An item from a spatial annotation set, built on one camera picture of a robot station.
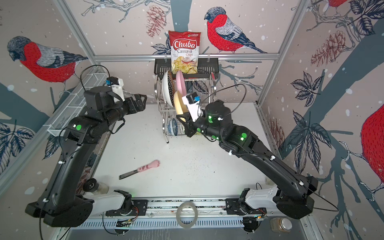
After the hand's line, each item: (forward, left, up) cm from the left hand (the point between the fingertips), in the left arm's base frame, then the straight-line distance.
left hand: (136, 97), depth 61 cm
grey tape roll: (-38, -16, -41) cm, 58 cm away
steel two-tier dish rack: (+47, -34, -34) cm, 67 cm away
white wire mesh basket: (-5, +39, -13) cm, 41 cm away
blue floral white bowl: (+7, -10, -32) cm, 34 cm away
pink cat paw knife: (-10, 0, -45) cm, 47 cm away
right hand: (-10, -16, -3) cm, 19 cm away
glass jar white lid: (-41, -60, -35) cm, 81 cm away
